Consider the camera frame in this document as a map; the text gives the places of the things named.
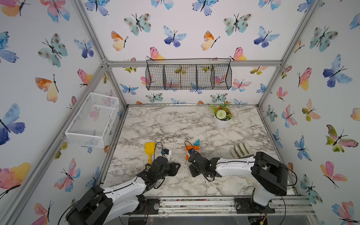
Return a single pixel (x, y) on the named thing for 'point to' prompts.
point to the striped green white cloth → (241, 151)
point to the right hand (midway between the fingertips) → (191, 166)
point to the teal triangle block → (197, 143)
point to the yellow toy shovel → (150, 149)
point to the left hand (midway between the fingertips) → (180, 164)
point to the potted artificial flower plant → (222, 115)
